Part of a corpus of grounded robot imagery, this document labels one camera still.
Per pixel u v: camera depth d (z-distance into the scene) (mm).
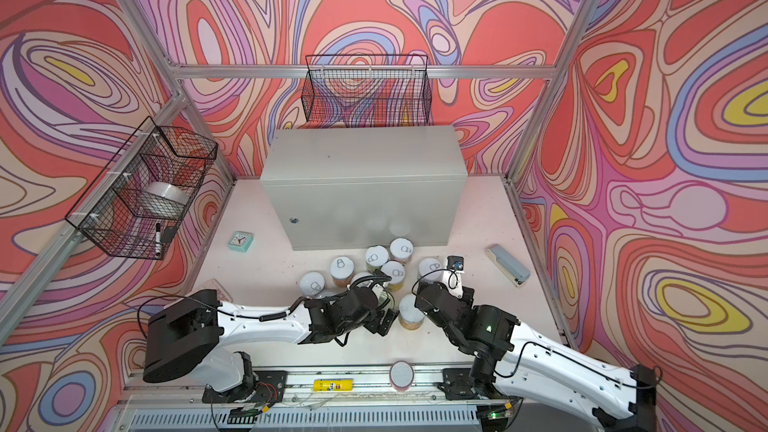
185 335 462
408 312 783
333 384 719
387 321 720
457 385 732
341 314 616
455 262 639
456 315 534
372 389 746
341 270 885
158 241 719
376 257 907
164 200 703
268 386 725
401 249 931
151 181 800
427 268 885
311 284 847
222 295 885
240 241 984
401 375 711
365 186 1143
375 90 967
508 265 908
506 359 480
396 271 882
